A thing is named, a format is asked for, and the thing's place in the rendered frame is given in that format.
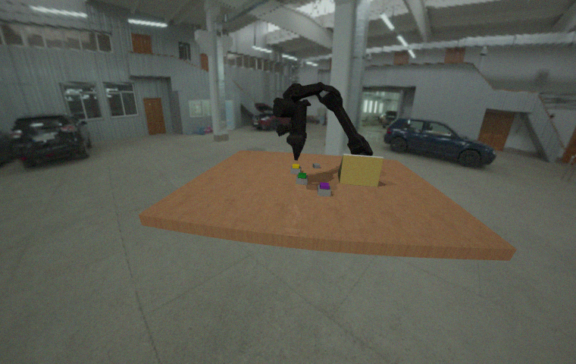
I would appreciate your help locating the purple button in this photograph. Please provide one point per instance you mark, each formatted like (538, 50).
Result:
(324, 189)

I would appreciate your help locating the yellow button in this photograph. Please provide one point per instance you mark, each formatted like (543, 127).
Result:
(295, 169)

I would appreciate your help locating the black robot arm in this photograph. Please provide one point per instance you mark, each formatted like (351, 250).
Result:
(291, 107)

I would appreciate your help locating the green button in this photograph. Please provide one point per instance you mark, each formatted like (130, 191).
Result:
(302, 178)

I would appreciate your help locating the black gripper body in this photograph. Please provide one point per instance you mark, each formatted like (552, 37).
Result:
(299, 131)

